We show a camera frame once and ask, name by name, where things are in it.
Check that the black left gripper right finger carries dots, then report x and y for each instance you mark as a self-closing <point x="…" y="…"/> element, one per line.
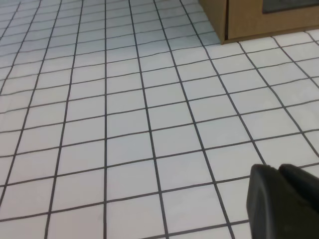
<point x="304" y="183"/>

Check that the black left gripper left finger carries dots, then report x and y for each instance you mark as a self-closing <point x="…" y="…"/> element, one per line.
<point x="275" y="210"/>

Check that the white grid tablecloth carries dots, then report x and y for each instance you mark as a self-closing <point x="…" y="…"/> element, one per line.
<point x="128" y="119"/>

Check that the brown cardboard shoebox cabinet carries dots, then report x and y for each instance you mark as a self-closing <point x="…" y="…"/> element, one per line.
<point x="238" y="20"/>

